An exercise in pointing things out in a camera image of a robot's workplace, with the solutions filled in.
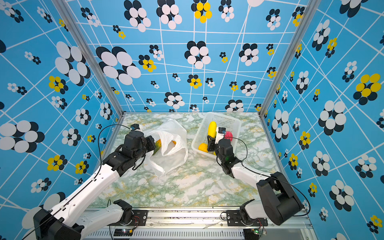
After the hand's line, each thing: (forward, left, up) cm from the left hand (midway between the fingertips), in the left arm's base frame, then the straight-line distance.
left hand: (156, 138), depth 78 cm
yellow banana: (+7, -30, -1) cm, 31 cm away
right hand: (+6, -30, -7) cm, 31 cm away
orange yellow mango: (-1, -1, -2) cm, 3 cm away
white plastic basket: (+24, -45, -17) cm, 54 cm away
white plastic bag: (-2, -9, -8) cm, 12 cm away
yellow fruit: (+4, -26, -16) cm, 31 cm away
